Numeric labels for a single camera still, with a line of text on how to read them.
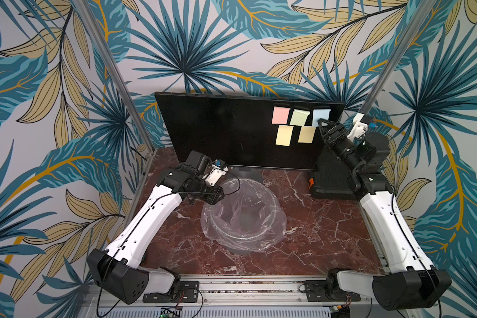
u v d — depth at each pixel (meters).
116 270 0.37
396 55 0.80
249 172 1.08
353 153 0.56
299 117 0.65
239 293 0.74
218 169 0.65
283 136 0.71
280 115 0.65
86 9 0.68
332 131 0.58
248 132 0.95
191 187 0.52
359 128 0.59
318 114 0.64
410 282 0.38
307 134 0.71
